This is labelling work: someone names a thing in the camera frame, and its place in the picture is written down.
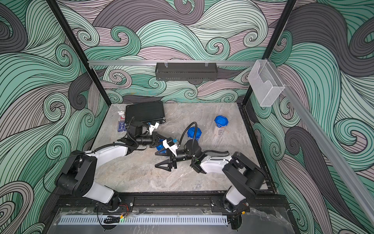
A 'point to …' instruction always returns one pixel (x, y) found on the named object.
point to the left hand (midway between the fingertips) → (168, 140)
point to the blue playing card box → (121, 126)
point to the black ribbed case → (149, 111)
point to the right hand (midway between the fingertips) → (155, 162)
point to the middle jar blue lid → (191, 131)
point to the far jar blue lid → (221, 121)
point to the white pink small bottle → (121, 113)
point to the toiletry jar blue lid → (160, 146)
